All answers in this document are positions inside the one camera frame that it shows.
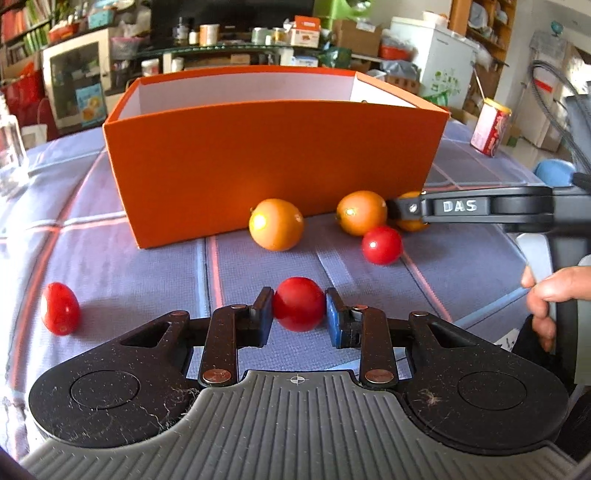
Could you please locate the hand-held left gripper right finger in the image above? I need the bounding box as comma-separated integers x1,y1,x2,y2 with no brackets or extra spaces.
325,287,481,387

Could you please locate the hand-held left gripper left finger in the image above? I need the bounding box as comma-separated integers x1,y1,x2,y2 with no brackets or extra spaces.
120,286,275,388

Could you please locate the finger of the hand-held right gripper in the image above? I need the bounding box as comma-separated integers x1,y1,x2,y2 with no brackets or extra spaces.
387,185,555,234

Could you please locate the red tomato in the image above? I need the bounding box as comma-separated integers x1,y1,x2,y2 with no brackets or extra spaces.
361,224,404,265
41,282,81,336
273,276,327,333

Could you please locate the orange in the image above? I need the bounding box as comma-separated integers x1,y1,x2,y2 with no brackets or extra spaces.
248,198,305,253
335,190,388,237
394,191,431,232

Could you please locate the orange cardboard box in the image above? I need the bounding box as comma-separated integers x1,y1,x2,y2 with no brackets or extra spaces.
102,65,450,250

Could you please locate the person's right hand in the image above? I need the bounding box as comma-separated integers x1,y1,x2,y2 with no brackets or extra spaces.
521,265,591,354

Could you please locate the red drink can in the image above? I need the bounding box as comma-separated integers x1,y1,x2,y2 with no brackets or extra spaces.
469,97,513,159

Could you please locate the white small refrigerator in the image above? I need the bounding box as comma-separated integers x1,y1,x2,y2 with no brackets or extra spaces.
390,16,479,110

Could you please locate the person's dark clothing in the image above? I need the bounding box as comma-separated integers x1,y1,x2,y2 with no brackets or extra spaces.
510,318,591,467

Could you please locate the brown cardboard box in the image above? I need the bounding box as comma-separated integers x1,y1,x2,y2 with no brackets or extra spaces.
332,18,384,57

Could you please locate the orange and white packet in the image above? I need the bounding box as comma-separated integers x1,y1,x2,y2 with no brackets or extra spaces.
290,16,322,48

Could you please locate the cream glass-door cabinet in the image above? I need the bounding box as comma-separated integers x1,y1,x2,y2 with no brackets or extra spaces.
41,27,115,139

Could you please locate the black television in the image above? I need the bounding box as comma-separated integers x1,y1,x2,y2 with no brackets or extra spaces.
150,0,315,49

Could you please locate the clear glass mug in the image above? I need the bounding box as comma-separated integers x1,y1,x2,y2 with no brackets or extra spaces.
0,91,30,200

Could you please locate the pink plastic basket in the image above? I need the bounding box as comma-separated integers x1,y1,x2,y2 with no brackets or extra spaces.
111,37,145,61

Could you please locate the teal plastic basket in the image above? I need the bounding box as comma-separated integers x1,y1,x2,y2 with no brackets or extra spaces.
88,8,116,29

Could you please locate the red plastic basket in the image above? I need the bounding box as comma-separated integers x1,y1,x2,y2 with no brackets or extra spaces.
48,23,78,43

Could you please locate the grey braided cable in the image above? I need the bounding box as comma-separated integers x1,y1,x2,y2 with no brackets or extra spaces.
530,59,591,168

